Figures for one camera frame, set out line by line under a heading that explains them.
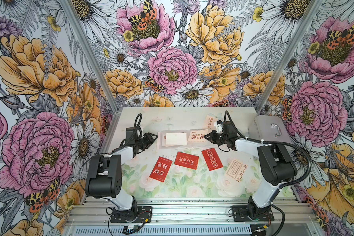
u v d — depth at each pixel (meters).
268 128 0.91
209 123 1.13
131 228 0.71
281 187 0.52
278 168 0.49
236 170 0.89
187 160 0.94
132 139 0.75
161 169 0.90
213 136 0.87
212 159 0.94
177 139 1.02
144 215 0.73
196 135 1.00
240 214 0.73
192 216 0.75
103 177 0.46
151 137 0.86
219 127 0.90
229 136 0.77
